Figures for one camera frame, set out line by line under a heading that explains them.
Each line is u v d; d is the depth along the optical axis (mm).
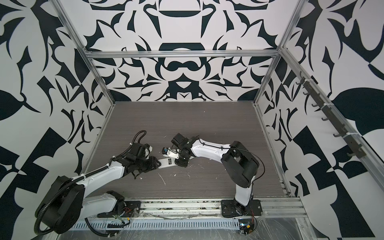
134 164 685
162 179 845
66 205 406
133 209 739
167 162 873
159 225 648
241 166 471
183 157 746
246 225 713
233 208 743
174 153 759
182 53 942
